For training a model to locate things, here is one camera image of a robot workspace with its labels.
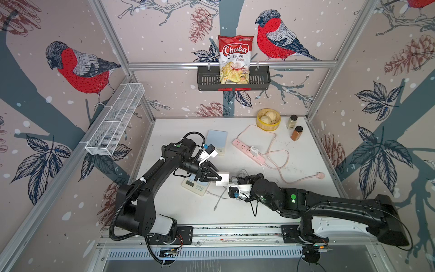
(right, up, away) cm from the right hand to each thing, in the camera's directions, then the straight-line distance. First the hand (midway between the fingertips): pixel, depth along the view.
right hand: (239, 175), depth 71 cm
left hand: (-8, +1, -2) cm, 8 cm away
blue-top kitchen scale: (-20, -10, +15) cm, 27 cm away
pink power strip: (+8, +8, +29) cm, 31 cm away
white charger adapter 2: (+11, +7, +22) cm, 26 cm away
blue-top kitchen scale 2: (-10, +13, +37) cm, 40 cm away
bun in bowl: (+23, +27, +42) cm, 54 cm away
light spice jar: (+39, +25, +39) cm, 60 cm away
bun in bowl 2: (+27, +31, +45) cm, 61 cm away
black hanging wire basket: (-15, +49, +24) cm, 56 cm away
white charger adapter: (-6, 0, -5) cm, 7 cm away
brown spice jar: (+40, +17, +32) cm, 54 cm away
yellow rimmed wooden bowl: (+28, +23, +41) cm, 54 cm away
